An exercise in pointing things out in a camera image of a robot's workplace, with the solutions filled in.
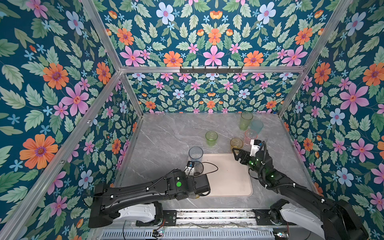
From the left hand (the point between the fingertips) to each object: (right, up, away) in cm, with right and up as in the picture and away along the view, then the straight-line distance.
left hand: (193, 190), depth 68 cm
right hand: (+24, +16, +14) cm, 32 cm away
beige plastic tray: (+20, -1, +21) cm, 29 cm away
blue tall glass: (0, +13, +23) cm, 26 cm away
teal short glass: (+41, +30, +31) cm, 59 cm away
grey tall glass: (+3, +12, -5) cm, 13 cm away
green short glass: (+10, +22, +32) cm, 40 cm away
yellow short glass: (+27, +18, +34) cm, 47 cm away
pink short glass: (+37, +24, +35) cm, 56 cm away
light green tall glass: (+34, +34, +34) cm, 59 cm away
